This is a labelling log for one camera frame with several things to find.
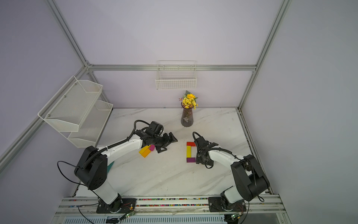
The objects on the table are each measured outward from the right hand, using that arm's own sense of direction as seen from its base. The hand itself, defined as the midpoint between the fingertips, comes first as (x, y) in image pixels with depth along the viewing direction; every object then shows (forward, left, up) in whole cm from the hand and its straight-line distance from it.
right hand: (204, 162), depth 90 cm
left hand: (+7, +20, +11) cm, 24 cm away
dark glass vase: (+30, +10, +10) cm, 34 cm away
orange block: (+7, +39, +1) cm, 40 cm away
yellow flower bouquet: (+32, +9, +26) cm, 42 cm away
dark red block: (+14, +8, +1) cm, 16 cm away
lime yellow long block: (+8, +10, +1) cm, 12 cm away
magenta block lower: (+11, +36, +1) cm, 37 cm away
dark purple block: (+2, +8, -1) cm, 9 cm away
